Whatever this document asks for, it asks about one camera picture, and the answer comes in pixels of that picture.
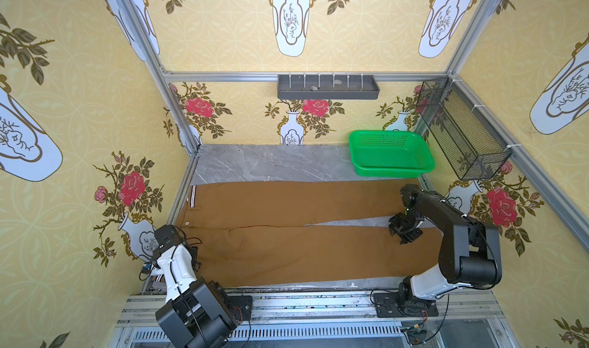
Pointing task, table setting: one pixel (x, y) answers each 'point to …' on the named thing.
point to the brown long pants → (263, 234)
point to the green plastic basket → (389, 154)
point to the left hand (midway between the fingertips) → (190, 263)
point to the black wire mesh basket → (474, 147)
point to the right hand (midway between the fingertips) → (394, 234)
